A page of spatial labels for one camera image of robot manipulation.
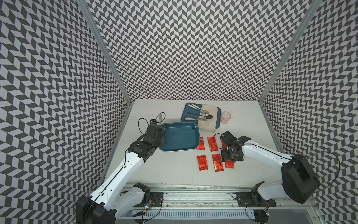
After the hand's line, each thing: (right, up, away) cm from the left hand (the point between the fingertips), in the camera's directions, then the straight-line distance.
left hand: (159, 138), depth 79 cm
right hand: (+42, -14, +5) cm, 45 cm away
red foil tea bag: (+26, -8, +12) cm, 29 cm away
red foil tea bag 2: (+33, -8, +14) cm, 37 cm away
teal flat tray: (+20, +15, +36) cm, 44 cm away
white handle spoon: (+30, +15, +32) cm, 46 cm away
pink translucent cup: (+45, +12, +23) cm, 52 cm away
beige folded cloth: (+33, +6, +22) cm, 40 cm away
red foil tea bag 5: (+42, -17, +5) cm, 46 cm away
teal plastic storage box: (+12, 0, +4) cm, 13 cm away
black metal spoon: (+32, +12, +26) cm, 43 cm away
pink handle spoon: (+29, +10, +26) cm, 40 cm away
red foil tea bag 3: (+26, -16, +5) cm, 30 cm away
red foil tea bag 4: (+35, -17, +7) cm, 40 cm away
